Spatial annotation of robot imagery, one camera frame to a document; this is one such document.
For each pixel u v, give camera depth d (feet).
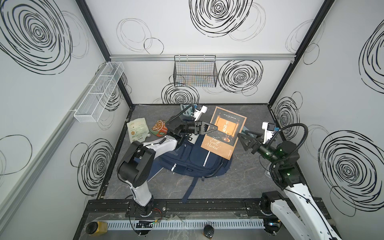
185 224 2.10
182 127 2.17
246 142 1.97
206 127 2.25
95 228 2.00
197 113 2.27
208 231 1.97
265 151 1.97
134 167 1.56
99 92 2.36
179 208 2.47
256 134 2.23
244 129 3.27
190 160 2.82
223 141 2.18
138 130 3.44
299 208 1.55
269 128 1.96
